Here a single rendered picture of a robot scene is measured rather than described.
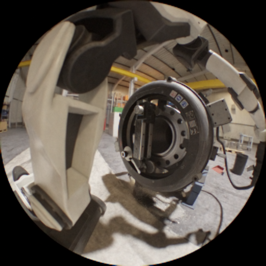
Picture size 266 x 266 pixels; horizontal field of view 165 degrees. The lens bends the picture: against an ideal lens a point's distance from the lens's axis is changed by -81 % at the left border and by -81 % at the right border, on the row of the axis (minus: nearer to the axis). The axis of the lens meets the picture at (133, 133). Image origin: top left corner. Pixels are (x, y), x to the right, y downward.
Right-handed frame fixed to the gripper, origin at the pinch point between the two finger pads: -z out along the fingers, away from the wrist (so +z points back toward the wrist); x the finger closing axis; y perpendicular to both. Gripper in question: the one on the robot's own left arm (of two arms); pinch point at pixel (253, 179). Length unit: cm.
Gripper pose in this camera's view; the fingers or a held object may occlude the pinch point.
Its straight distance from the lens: 66.3
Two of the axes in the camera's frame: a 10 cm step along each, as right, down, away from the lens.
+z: 0.9, -9.9, -1.0
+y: -1.8, -1.1, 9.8
